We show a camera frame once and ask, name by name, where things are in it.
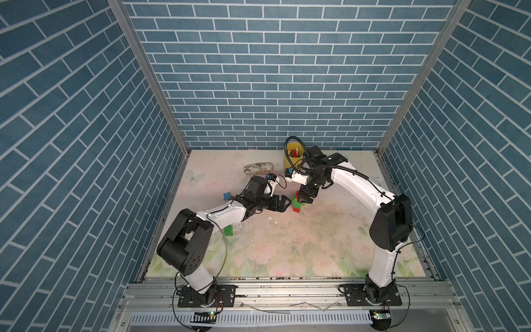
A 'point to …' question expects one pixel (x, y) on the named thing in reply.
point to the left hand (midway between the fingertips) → (288, 202)
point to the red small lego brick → (296, 209)
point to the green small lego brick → (301, 204)
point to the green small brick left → (228, 231)
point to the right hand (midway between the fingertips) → (304, 190)
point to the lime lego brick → (296, 203)
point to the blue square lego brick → (227, 196)
